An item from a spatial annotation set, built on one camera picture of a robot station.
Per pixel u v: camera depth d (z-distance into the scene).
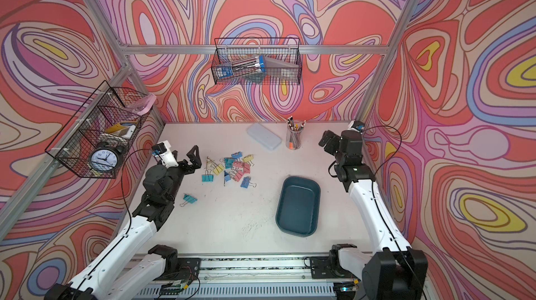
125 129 0.75
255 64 0.78
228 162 0.99
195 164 0.70
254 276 0.73
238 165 1.01
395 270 0.38
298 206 0.89
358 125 0.66
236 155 1.05
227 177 0.95
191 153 0.68
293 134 1.00
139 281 0.53
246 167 1.00
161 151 0.63
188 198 0.87
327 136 0.71
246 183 0.94
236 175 0.97
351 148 0.56
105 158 0.68
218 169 0.99
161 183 0.55
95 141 0.74
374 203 0.47
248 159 1.05
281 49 0.88
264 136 1.12
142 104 0.85
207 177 0.96
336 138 0.69
